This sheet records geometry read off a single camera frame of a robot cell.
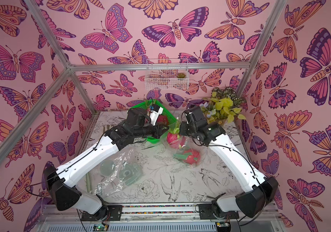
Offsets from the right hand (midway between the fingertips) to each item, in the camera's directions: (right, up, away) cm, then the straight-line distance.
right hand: (184, 126), depth 75 cm
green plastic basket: (-7, +5, +28) cm, 29 cm away
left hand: (-7, -1, -6) cm, 9 cm away
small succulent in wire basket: (0, +32, +18) cm, 37 cm away
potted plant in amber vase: (+25, +12, +13) cm, 31 cm away
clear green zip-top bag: (-38, -28, +10) cm, 48 cm away
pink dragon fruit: (-6, -6, +2) cm, 9 cm away
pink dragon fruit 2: (+5, -18, +8) cm, 20 cm away
